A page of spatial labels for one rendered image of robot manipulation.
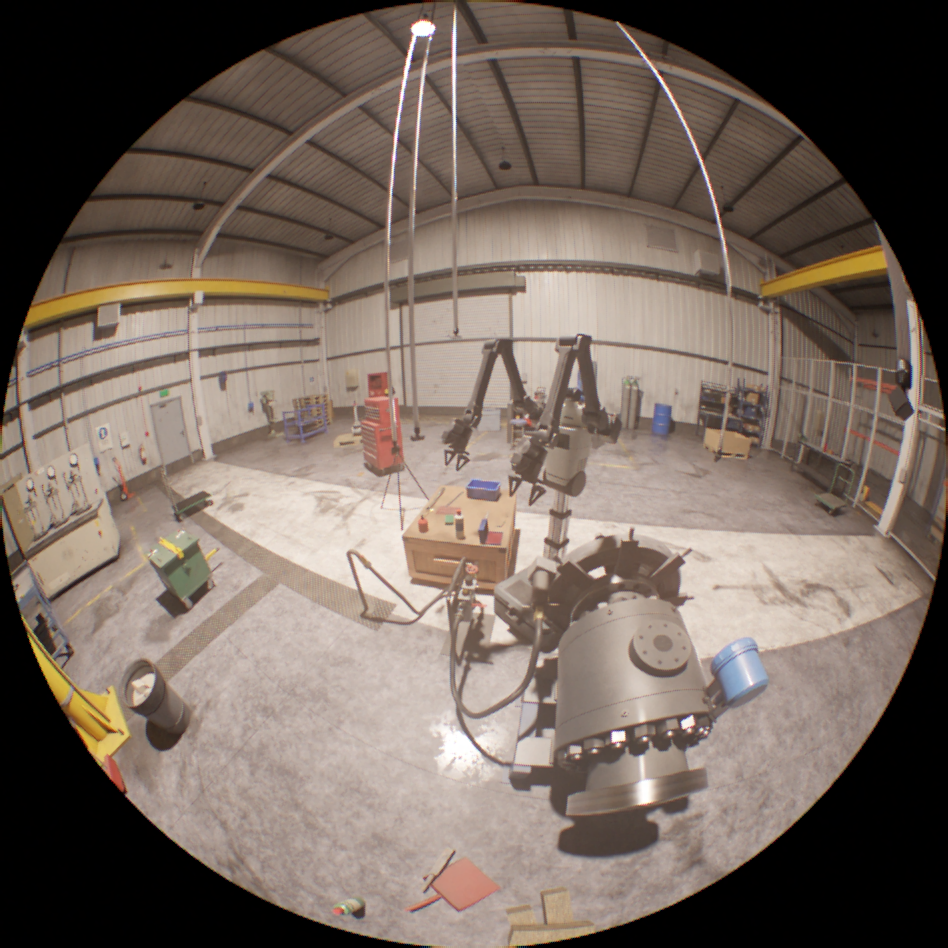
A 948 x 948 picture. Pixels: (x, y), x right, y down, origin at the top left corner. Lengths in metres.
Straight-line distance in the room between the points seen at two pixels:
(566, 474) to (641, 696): 1.11
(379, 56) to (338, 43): 0.91
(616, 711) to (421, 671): 1.31
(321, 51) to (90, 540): 8.63
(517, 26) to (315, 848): 9.12
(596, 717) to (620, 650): 0.24
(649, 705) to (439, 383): 10.16
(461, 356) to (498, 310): 2.02
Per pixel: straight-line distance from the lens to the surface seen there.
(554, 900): 1.67
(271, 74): 7.93
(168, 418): 10.46
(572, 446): 1.47
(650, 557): 1.40
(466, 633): 2.08
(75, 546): 5.69
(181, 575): 3.12
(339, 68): 7.86
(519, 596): 1.97
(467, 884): 1.72
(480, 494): 2.66
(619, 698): 0.96
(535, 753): 1.46
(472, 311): 10.03
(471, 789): 1.68
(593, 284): 9.84
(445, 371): 10.23
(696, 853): 2.02
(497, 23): 7.38
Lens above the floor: 1.67
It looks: 21 degrees down
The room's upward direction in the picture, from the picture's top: 1 degrees counter-clockwise
